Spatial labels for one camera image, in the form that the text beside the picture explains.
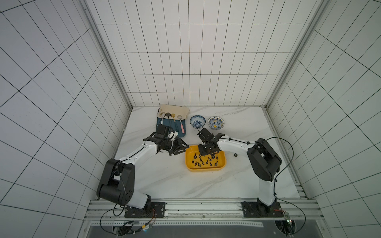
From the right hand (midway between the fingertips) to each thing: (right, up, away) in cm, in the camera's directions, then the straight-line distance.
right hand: (197, 152), depth 94 cm
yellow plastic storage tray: (-1, -5, -4) cm, 7 cm away
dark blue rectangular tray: (-14, +17, +13) cm, 25 cm away
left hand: (-7, +4, -10) cm, 13 cm away
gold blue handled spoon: (-18, +24, +19) cm, 36 cm away
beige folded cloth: (-16, +29, +24) cm, 41 cm away
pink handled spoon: (-13, +23, +17) cm, 31 cm away
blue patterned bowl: (+2, +22, +13) cm, 26 cm away
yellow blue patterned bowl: (+14, +19, +14) cm, 27 cm away
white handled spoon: (-26, +25, +20) cm, 41 cm away
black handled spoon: (-22, +25, +21) cm, 40 cm away
